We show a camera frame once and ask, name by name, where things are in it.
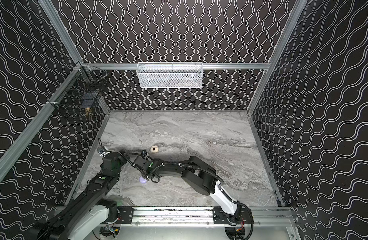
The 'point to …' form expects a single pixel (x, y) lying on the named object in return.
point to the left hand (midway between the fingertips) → (122, 154)
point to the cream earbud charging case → (154, 149)
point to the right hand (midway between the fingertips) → (150, 168)
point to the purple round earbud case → (142, 180)
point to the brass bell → (87, 110)
